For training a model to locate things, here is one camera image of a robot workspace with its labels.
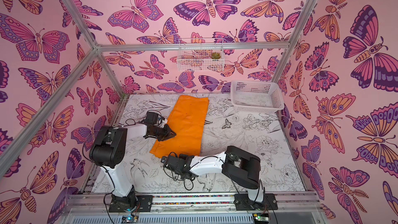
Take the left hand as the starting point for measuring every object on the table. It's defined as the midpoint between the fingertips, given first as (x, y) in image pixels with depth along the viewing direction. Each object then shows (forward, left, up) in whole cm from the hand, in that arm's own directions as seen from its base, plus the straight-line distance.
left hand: (177, 133), depth 97 cm
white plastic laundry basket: (+32, -59, 0) cm, 67 cm away
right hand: (-16, -5, 0) cm, 16 cm away
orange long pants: (+10, -6, +1) cm, 11 cm away
